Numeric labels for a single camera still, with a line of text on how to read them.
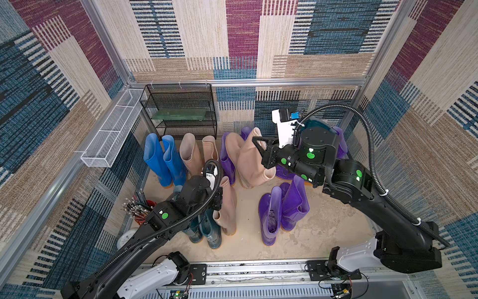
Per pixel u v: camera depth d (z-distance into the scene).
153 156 0.78
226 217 0.74
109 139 0.96
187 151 0.87
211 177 0.61
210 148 0.83
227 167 0.82
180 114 0.94
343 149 0.80
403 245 0.39
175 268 0.61
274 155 0.45
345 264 0.61
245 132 0.89
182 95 1.02
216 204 0.60
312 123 0.92
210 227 0.60
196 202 0.48
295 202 0.69
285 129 0.43
